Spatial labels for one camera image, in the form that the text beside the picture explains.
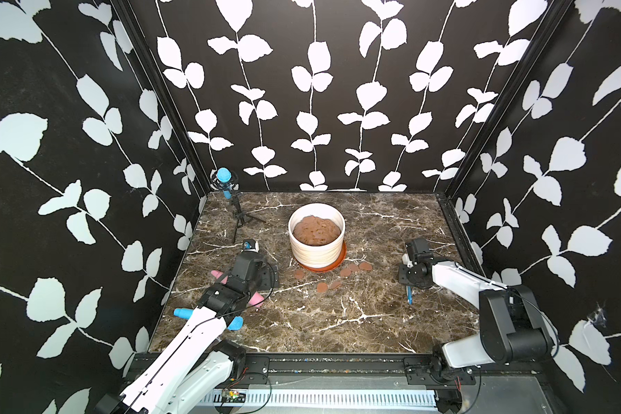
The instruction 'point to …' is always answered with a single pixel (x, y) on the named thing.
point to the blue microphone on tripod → (227, 180)
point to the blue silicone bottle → (236, 323)
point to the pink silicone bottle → (255, 299)
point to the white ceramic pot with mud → (316, 232)
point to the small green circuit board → (236, 398)
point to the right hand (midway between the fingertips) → (403, 271)
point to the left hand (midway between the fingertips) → (264, 265)
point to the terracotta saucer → (333, 266)
